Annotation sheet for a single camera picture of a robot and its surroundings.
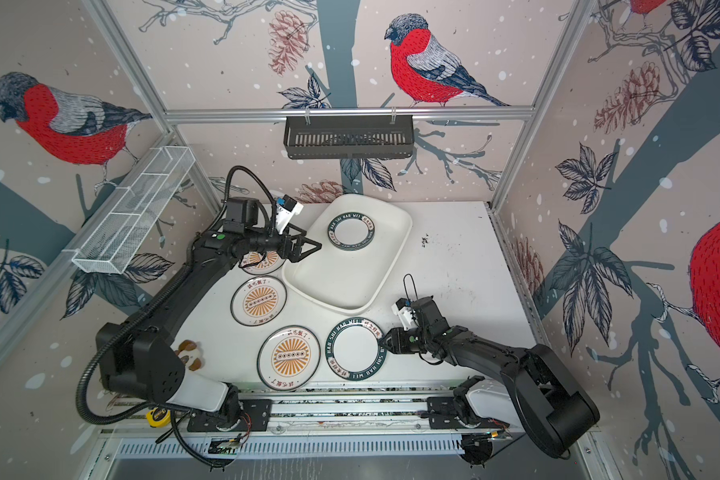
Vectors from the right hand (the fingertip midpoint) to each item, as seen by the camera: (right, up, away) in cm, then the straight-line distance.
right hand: (383, 347), depth 84 cm
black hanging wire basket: (-11, +67, +23) cm, 72 cm away
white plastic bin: (-10, +16, +14) cm, 24 cm away
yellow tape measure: (-55, -12, -13) cm, 58 cm away
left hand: (-20, +31, -7) cm, 38 cm away
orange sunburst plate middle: (-40, +11, +11) cm, 43 cm away
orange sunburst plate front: (-27, -3, 0) cm, 27 cm away
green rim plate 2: (-9, -1, 0) cm, 9 cm away
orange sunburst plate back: (-30, +26, -14) cm, 42 cm away
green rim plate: (-11, +33, +27) cm, 44 cm away
